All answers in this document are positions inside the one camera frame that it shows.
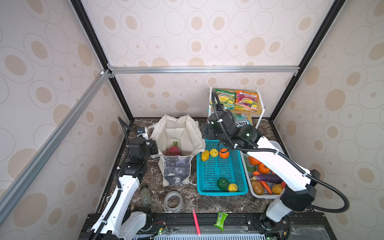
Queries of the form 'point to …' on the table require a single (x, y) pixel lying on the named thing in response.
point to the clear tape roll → (173, 201)
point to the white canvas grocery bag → (185, 131)
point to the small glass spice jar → (145, 195)
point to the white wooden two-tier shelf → (258, 113)
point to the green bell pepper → (223, 183)
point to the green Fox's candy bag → (241, 119)
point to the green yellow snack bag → (227, 99)
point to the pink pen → (196, 223)
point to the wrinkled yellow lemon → (205, 155)
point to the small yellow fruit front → (232, 187)
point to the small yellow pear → (214, 152)
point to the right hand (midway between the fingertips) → (212, 126)
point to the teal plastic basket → (220, 170)
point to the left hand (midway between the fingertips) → (154, 137)
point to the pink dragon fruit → (173, 150)
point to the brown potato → (257, 187)
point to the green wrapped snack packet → (221, 220)
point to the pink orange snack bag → (246, 101)
